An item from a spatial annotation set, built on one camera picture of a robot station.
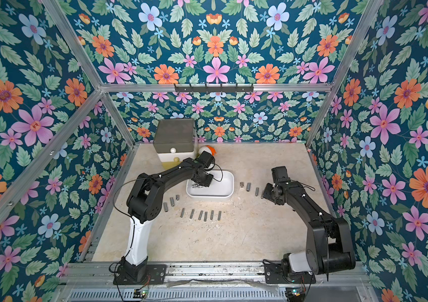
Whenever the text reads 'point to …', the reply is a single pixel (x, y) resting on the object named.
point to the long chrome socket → (248, 185)
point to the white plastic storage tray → (222, 186)
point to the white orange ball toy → (208, 149)
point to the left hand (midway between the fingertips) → (209, 180)
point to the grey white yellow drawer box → (175, 141)
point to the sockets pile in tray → (197, 185)
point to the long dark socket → (192, 211)
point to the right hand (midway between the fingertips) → (268, 193)
